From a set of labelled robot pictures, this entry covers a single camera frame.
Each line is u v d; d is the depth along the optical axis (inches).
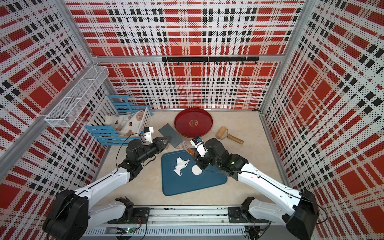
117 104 45.2
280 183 17.6
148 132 28.9
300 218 14.6
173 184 32.9
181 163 35.9
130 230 27.4
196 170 34.6
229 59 34.9
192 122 45.0
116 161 25.0
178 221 28.9
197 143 24.6
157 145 27.3
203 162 25.3
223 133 41.2
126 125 41.6
